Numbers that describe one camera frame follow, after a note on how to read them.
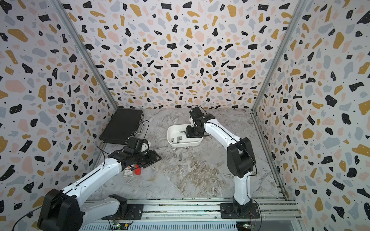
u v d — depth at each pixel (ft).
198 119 2.22
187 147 3.20
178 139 3.38
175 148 3.20
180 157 3.11
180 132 3.50
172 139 3.34
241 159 1.66
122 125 3.49
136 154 2.26
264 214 2.44
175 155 3.11
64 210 1.27
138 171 2.88
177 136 3.43
